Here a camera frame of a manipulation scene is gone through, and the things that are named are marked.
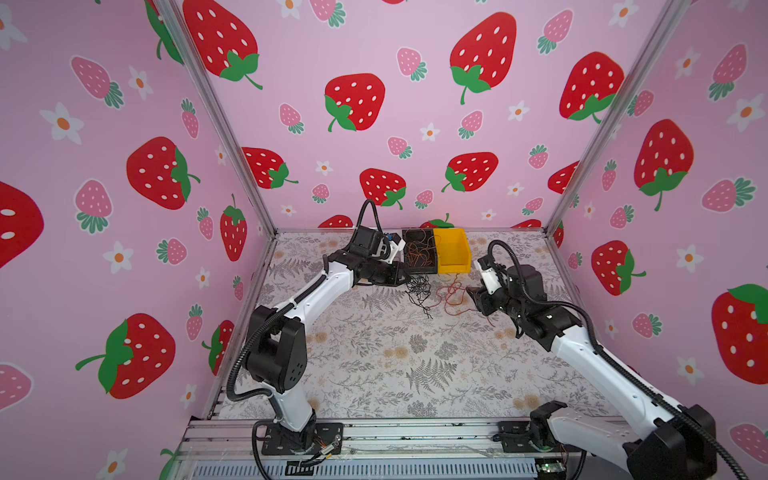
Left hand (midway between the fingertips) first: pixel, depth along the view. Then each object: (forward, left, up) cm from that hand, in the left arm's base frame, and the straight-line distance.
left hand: (411, 277), depth 84 cm
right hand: (-3, -17, +2) cm, 17 cm away
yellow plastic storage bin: (+26, -18, -18) cm, 36 cm away
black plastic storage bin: (+24, -4, -15) cm, 29 cm away
